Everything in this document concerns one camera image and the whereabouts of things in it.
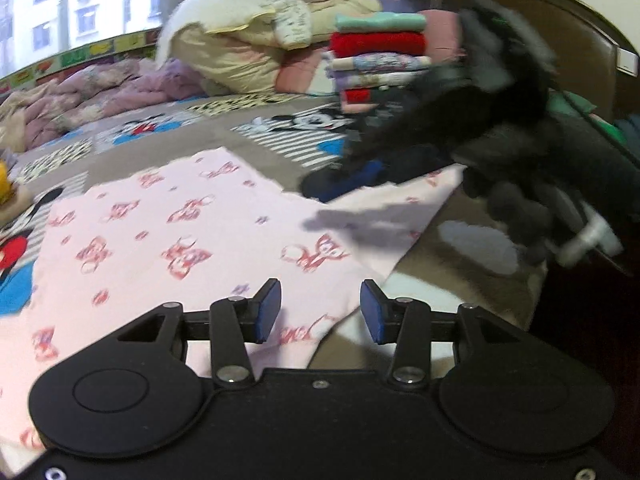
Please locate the dark wooden headboard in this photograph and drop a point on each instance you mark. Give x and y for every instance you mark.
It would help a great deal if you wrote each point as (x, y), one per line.
(585, 60)

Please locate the yellow knit sweater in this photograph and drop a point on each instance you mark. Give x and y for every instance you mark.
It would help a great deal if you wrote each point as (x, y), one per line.
(3, 175)

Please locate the purple floral quilt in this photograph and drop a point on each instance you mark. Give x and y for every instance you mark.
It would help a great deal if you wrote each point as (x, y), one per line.
(100, 90)

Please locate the beige fleece blanket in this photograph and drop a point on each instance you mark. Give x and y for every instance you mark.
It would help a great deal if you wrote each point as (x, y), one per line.
(10, 130)

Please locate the pink cushion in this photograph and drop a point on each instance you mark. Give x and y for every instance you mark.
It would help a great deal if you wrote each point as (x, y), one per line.
(442, 35)

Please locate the beige folded garment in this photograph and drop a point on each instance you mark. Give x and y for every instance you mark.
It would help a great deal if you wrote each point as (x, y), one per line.
(12, 207)

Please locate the stack of folded clothes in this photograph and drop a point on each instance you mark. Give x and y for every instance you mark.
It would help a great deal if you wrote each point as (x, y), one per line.
(380, 42)

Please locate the white wall socket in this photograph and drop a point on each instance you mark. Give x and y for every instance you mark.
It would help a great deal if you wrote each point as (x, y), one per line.
(629, 60)

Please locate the pink pillow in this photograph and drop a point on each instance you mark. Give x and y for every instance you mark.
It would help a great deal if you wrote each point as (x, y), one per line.
(305, 72)

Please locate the colourful foam wall panel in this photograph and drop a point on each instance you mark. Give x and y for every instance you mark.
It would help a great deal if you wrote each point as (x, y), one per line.
(100, 50)

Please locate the green cloth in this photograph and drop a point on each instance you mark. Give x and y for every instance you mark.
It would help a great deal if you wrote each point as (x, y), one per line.
(580, 105)

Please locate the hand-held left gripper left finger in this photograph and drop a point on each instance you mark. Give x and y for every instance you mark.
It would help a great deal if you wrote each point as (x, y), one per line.
(267, 310)

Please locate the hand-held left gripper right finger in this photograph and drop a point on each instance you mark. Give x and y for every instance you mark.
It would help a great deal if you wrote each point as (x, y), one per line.
(374, 312)

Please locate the pink fox print garment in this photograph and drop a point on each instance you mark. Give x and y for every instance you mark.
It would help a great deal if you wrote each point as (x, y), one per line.
(175, 200)

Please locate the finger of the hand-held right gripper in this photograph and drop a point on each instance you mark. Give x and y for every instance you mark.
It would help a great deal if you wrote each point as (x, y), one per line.
(365, 172)
(320, 187)

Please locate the cream yellow pillows and quilt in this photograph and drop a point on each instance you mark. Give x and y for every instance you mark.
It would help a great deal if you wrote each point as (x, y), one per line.
(225, 60)

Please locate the person's right hand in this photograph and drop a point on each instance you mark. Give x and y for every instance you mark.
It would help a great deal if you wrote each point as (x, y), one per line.
(520, 215)

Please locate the cartoon printed blanket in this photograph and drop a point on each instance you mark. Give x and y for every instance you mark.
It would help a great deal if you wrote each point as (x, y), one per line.
(125, 160)

